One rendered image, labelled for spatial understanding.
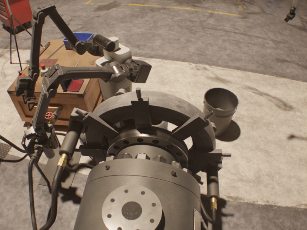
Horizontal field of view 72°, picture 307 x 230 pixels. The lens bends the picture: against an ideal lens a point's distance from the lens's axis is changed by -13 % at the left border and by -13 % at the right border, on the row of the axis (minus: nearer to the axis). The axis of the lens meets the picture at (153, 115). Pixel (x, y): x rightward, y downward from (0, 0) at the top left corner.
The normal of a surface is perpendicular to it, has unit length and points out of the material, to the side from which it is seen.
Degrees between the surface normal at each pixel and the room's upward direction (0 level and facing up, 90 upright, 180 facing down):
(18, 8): 90
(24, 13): 90
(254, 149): 0
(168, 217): 27
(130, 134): 21
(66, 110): 90
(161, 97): 10
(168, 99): 15
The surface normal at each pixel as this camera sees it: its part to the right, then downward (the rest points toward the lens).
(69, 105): -0.10, 0.71
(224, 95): -0.50, 0.57
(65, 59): 0.00, -0.70
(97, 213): -0.45, -0.66
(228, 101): -0.75, 0.43
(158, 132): 0.25, -0.67
